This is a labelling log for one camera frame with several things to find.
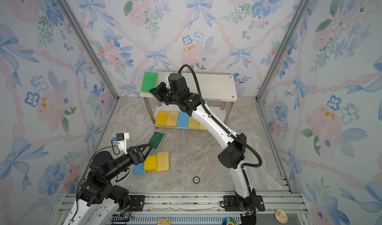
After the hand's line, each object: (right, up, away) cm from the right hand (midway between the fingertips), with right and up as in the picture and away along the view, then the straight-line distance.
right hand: (147, 89), depth 70 cm
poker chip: (+23, -48, +12) cm, 54 cm away
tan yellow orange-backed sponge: (+8, -15, +28) cm, 32 cm away
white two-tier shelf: (+34, 0, +7) cm, 35 cm away
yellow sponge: (+21, -18, +26) cm, 38 cm away
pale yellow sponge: (+4, -40, +16) cm, 43 cm away
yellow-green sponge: (+26, -20, +25) cm, 42 cm away
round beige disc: (+63, -60, +1) cm, 87 cm away
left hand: (+2, -25, -3) cm, 26 cm away
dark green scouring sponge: (-2, -28, +25) cm, 38 cm away
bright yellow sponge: (+1, -15, +28) cm, 32 cm away
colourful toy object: (+38, -61, -1) cm, 72 cm away
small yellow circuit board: (+8, -61, -1) cm, 62 cm away
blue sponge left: (-9, -42, +14) cm, 46 cm away
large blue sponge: (+15, -16, +28) cm, 35 cm away
